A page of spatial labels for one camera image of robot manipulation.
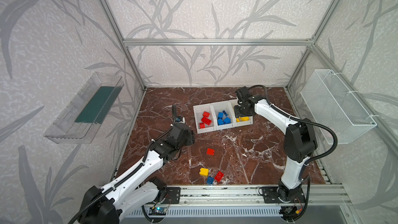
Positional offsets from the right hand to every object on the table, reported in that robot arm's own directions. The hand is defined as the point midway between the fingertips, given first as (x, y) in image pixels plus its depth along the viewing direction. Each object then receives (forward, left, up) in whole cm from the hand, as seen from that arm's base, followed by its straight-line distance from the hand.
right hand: (239, 108), depth 94 cm
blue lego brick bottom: (-38, +18, -9) cm, 43 cm away
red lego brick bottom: (-36, +14, -10) cm, 40 cm away
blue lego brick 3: (-4, +12, -9) cm, 15 cm away
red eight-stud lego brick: (-3, +21, -10) cm, 23 cm away
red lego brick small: (-9, +23, -6) cm, 26 cm away
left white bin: (+2, +26, -8) cm, 28 cm away
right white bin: (-4, 0, -9) cm, 10 cm away
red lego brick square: (-24, +18, -9) cm, 31 cm away
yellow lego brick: (-3, -3, -8) cm, 9 cm away
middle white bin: (+7, +12, -8) cm, 16 cm away
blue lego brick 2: (-3, +7, -9) cm, 12 cm away
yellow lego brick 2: (-34, +21, -9) cm, 41 cm away
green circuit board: (-51, +43, -11) cm, 67 cm away
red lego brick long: (+2, +21, -9) cm, 23 cm away
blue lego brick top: (+1, +11, -10) cm, 15 cm away
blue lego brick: (+1, +8, -9) cm, 12 cm away
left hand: (-16, +28, +3) cm, 32 cm away
